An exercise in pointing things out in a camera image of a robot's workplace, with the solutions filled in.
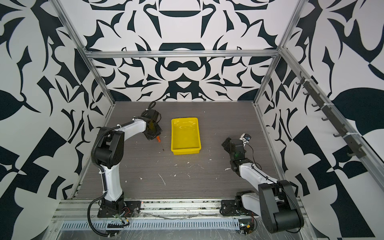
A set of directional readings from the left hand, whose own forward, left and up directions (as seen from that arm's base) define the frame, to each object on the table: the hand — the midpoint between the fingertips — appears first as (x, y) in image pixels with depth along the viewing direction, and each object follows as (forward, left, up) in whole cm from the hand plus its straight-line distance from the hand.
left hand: (159, 131), depth 100 cm
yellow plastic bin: (-3, -17, -3) cm, 17 cm away
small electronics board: (-54, -46, -4) cm, 71 cm away
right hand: (-12, -45, +5) cm, 47 cm away
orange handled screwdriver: (-7, 0, -1) cm, 7 cm away
